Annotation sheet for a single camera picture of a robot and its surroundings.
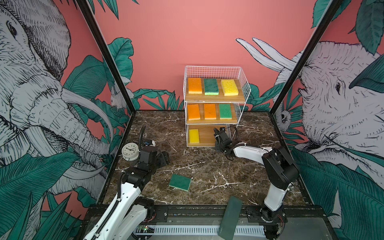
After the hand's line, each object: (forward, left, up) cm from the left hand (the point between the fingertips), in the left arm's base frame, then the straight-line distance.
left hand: (164, 153), depth 79 cm
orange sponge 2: (+20, -26, +11) cm, 34 cm away
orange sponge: (+21, -16, +9) cm, 28 cm away
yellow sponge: (+20, -17, -14) cm, 30 cm away
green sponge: (+19, -34, +11) cm, 41 cm away
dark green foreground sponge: (-31, -32, -15) cm, 47 cm away
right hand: (+13, -33, -11) cm, 37 cm away
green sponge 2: (-11, -7, -15) cm, 20 cm away
